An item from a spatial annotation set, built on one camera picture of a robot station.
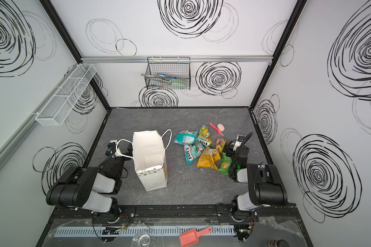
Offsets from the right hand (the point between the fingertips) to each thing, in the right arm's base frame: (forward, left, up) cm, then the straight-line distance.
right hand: (235, 143), depth 91 cm
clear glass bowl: (-47, +48, -7) cm, 68 cm away
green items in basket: (+23, +36, +26) cm, 50 cm away
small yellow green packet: (+2, +18, -5) cm, 19 cm away
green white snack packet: (-6, +26, -1) cm, 26 cm away
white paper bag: (-8, +52, -7) cm, 53 cm away
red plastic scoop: (-46, +26, -7) cm, 53 cm away
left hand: (-5, +66, +5) cm, 66 cm away
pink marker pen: (+15, +9, -6) cm, 19 cm away
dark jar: (-47, -9, +2) cm, 48 cm away
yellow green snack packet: (+7, +18, -1) cm, 20 cm away
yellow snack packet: (-10, +16, 0) cm, 19 cm away
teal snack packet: (+6, +29, -3) cm, 30 cm away
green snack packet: (-12, +7, -3) cm, 14 cm away
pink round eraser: (+16, +6, -6) cm, 19 cm away
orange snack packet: (0, +9, -3) cm, 9 cm away
